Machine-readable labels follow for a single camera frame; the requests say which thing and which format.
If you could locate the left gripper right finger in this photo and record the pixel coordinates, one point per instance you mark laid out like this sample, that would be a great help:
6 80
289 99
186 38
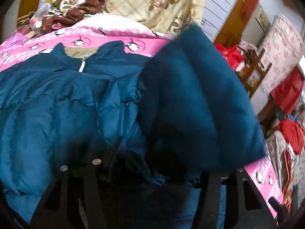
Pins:
232 197

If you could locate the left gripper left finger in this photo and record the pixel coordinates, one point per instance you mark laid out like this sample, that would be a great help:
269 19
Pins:
76 198

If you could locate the dark blue puffer jacket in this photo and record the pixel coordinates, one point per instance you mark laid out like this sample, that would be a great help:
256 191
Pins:
120 140

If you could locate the red knitted item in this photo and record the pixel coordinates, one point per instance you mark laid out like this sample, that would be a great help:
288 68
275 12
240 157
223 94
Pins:
293 133

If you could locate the red cloth on furniture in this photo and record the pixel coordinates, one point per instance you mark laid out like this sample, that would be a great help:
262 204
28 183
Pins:
288 91

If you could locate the wooden chair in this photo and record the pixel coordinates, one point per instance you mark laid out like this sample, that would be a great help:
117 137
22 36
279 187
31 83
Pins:
253 73

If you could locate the red shopping bag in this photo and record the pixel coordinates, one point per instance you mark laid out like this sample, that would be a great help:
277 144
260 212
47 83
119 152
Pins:
232 55

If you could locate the pink penguin bed quilt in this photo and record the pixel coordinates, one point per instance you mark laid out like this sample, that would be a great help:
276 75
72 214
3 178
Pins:
71 40

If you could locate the floral pink mattress cover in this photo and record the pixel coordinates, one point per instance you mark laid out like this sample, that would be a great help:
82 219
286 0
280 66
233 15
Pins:
283 46

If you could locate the clear plastic bag of items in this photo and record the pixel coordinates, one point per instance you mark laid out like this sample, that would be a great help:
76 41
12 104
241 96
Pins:
36 19

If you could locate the white pillow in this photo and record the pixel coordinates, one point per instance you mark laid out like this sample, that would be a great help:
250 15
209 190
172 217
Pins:
112 22

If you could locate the brown floral cloth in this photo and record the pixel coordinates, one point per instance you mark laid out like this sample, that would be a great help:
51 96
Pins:
65 13

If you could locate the cream floral quilt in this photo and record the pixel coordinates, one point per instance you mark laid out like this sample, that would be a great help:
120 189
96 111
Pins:
160 16

